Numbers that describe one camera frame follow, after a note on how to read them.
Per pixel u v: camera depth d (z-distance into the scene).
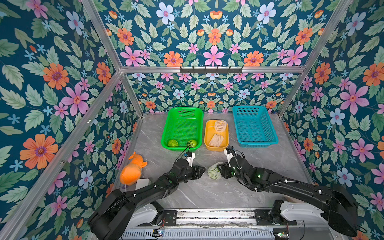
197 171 0.76
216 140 0.99
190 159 0.77
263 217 0.73
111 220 0.41
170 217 0.74
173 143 0.95
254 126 1.12
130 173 0.81
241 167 0.57
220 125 1.08
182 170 0.65
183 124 1.11
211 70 0.91
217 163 0.80
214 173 0.84
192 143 0.93
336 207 0.40
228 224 0.72
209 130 1.08
